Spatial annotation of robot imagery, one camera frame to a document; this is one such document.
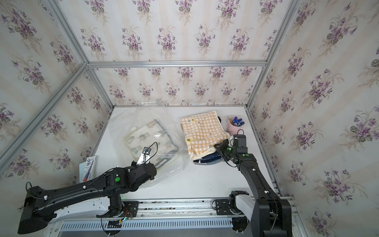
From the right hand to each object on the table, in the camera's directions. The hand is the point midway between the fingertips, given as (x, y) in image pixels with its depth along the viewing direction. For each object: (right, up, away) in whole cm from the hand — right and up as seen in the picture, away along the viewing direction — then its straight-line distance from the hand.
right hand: (217, 146), depth 84 cm
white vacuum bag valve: (-37, +6, +9) cm, 38 cm away
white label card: (-75, -13, -1) cm, 76 cm away
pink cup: (+13, +11, +9) cm, 19 cm away
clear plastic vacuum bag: (-66, +16, +29) cm, 74 cm away
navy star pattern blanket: (-1, -6, 0) cm, 7 cm away
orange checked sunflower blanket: (-8, +8, +7) cm, 13 cm away
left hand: (-36, -7, -8) cm, 38 cm away
